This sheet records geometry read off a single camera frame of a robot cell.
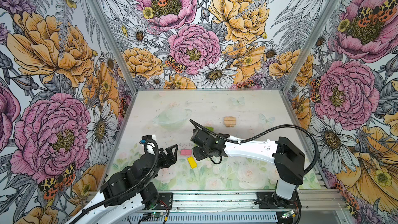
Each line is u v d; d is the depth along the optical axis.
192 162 0.84
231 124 1.00
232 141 0.55
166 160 0.60
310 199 0.76
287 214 0.72
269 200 0.73
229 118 1.03
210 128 1.00
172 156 0.61
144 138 0.60
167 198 0.75
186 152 0.89
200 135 0.64
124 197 0.47
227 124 1.00
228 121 1.01
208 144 0.63
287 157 0.50
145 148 0.58
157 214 0.71
